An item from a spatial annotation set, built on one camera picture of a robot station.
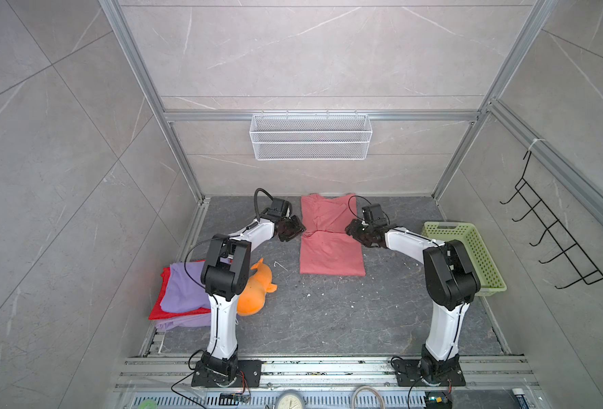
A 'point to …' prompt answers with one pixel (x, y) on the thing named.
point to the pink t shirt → (326, 247)
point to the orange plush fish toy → (252, 298)
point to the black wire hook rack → (566, 248)
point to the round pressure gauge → (290, 399)
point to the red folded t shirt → (158, 313)
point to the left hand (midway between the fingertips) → (304, 224)
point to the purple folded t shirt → (185, 291)
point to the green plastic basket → (491, 280)
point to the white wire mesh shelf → (306, 137)
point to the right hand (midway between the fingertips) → (348, 228)
